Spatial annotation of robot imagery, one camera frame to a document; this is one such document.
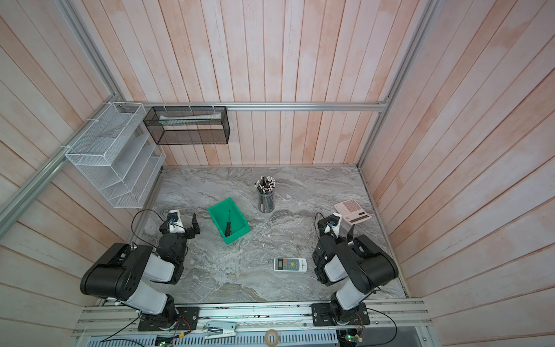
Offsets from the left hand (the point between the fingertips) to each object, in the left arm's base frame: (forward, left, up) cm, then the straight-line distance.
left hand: (186, 217), depth 90 cm
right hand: (-3, -66, +3) cm, 66 cm away
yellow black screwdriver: (-1, -17, -8) cm, 19 cm away
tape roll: (-40, -36, -9) cm, 54 cm away
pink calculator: (+7, -74, -6) cm, 75 cm away
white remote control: (-18, -44, -6) cm, 48 cm away
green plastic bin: (+5, -12, -7) cm, 15 cm away
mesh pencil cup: (+9, -34, +10) cm, 36 cm away
